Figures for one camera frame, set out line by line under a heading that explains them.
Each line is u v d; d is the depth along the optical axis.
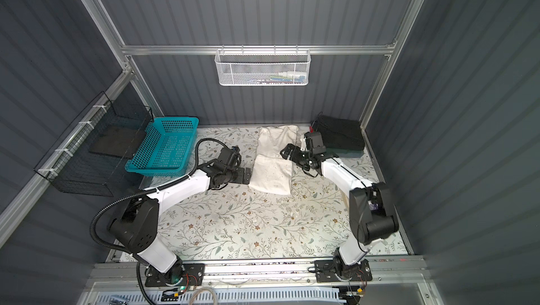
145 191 0.49
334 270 0.72
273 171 0.99
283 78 0.92
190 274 0.73
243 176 0.82
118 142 0.77
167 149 1.11
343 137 1.04
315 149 0.71
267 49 0.87
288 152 0.82
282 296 0.77
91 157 0.72
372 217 0.46
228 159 0.71
